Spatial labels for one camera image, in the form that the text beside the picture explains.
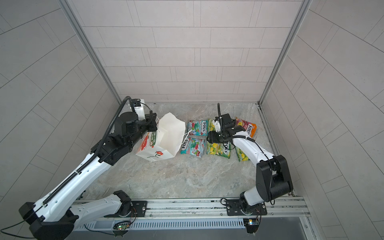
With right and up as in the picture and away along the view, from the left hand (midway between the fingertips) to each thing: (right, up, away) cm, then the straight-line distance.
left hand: (160, 112), depth 66 cm
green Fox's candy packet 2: (+32, -22, +23) cm, 45 cm away
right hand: (+24, -15, +20) cm, 35 cm away
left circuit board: (-16, -50, -2) cm, 52 cm away
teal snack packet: (+17, -10, +33) cm, 38 cm away
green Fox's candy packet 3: (+42, -25, +20) cm, 53 cm away
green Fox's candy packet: (+26, -9, +33) cm, 43 cm away
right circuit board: (+42, -52, +2) cm, 67 cm away
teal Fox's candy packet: (+15, -21, +23) cm, 34 cm away
